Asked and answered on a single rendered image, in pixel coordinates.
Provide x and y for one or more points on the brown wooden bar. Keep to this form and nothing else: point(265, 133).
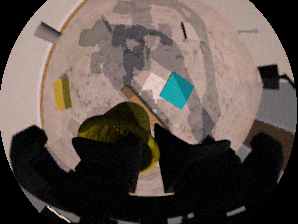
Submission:
point(132, 96)

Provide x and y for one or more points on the yellow rectangular block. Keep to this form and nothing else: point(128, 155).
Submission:
point(62, 94)

